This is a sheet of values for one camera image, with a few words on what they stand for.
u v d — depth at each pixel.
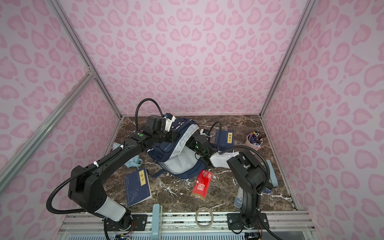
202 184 0.84
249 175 0.49
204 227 0.71
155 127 0.64
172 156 0.79
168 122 0.74
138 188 0.83
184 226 0.72
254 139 0.89
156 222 0.69
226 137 1.01
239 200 0.78
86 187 0.42
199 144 0.72
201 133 0.86
